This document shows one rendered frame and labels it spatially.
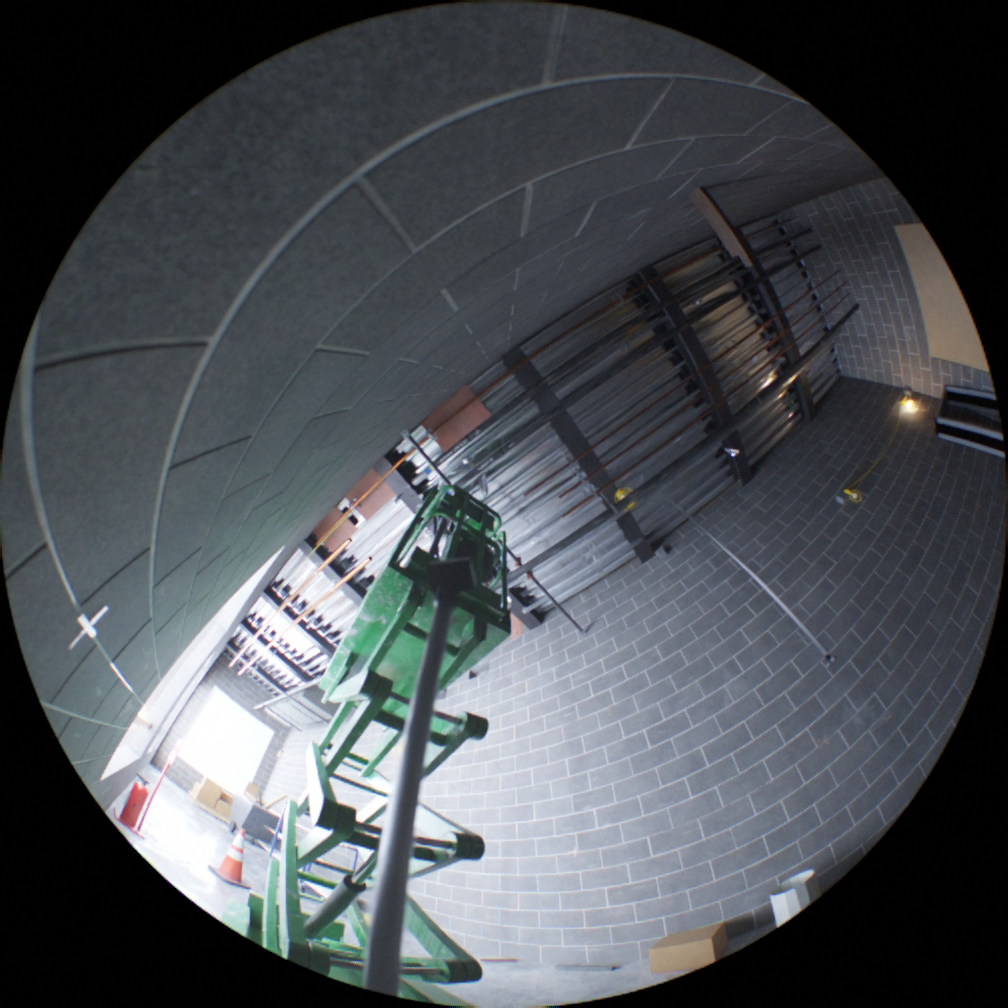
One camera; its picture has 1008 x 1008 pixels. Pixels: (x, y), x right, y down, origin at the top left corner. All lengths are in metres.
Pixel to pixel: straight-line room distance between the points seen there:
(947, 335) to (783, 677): 5.03
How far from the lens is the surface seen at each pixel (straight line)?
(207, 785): 9.23
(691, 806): 2.87
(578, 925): 3.28
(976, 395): 6.06
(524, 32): 0.34
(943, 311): 5.87
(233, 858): 4.15
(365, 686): 1.04
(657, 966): 2.79
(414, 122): 0.32
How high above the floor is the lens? 1.21
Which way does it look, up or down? 67 degrees up
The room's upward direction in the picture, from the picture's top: straight up
